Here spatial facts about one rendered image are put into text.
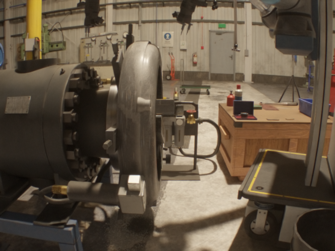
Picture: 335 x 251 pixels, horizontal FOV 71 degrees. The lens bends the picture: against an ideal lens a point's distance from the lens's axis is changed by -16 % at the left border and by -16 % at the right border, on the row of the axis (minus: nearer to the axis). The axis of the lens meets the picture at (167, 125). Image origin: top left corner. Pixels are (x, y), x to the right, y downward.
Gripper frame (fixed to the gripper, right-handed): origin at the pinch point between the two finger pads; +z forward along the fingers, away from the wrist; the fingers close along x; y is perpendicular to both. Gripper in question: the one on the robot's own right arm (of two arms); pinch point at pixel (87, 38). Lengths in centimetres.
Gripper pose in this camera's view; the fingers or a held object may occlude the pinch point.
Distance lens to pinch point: 143.0
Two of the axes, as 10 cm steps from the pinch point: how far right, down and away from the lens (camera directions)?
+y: 9.2, 0.6, -3.8
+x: 3.8, -1.5, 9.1
